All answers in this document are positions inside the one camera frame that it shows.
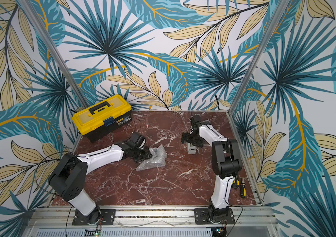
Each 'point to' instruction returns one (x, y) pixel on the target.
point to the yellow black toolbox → (99, 119)
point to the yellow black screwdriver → (243, 189)
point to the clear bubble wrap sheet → (158, 159)
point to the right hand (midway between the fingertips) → (189, 142)
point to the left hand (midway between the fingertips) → (151, 158)
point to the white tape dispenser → (191, 150)
